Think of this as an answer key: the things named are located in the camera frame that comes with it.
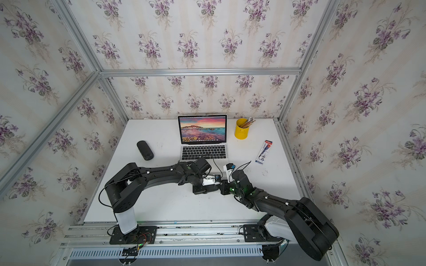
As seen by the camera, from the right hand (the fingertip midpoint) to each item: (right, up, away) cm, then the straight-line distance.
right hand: (218, 184), depth 85 cm
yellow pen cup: (+15, +27, +22) cm, 38 cm away
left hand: (-6, -3, +3) cm, 8 cm away
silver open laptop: (-9, +25, +17) cm, 32 cm away
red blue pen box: (+28, +15, +16) cm, 36 cm away
